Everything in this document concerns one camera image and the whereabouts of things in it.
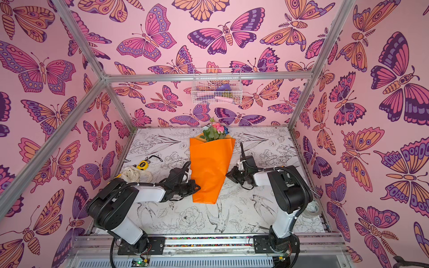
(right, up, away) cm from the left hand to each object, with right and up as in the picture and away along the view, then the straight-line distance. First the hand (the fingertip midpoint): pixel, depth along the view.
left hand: (202, 187), depth 90 cm
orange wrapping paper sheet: (+4, +13, +10) cm, 17 cm away
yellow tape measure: (-36, +11, +8) cm, 38 cm away
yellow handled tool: (-48, +5, +5) cm, 49 cm away
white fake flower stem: (+1, +31, +22) cm, 38 cm away
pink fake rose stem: (+10, +32, +19) cm, 38 cm away
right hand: (+13, +7, +5) cm, 16 cm away
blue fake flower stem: (+14, +32, +23) cm, 42 cm away
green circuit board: (-26, -28, -18) cm, 42 cm away
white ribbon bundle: (-40, +6, +4) cm, 41 cm away
